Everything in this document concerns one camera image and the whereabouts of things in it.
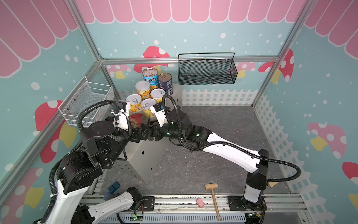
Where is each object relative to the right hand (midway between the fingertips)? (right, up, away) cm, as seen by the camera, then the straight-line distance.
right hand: (144, 126), depth 60 cm
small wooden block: (+69, -33, +19) cm, 79 cm away
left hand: (0, +3, -7) cm, 8 cm away
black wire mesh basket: (+33, +38, +34) cm, 61 cm away
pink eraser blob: (+26, -42, +14) cm, 51 cm away
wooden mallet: (+33, -34, +17) cm, 51 cm away
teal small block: (-23, -36, +19) cm, 47 cm away
